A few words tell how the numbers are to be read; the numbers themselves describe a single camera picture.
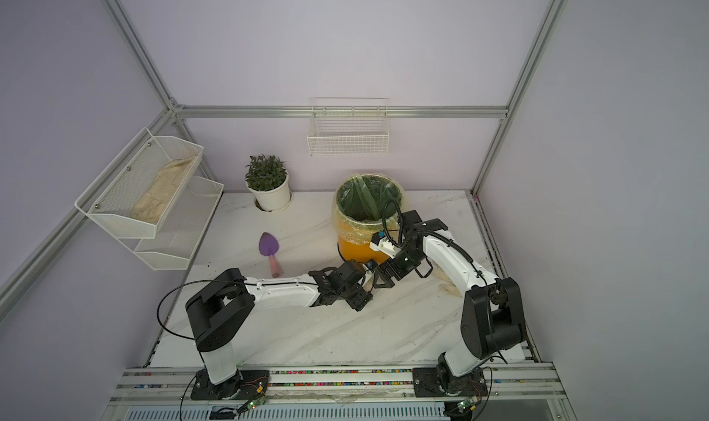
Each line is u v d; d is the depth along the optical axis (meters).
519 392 0.73
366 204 0.99
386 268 0.72
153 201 0.77
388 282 0.72
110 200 0.69
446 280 0.93
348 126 0.95
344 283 0.69
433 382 0.73
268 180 1.03
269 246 1.02
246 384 0.73
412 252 0.64
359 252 0.81
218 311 0.48
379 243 0.76
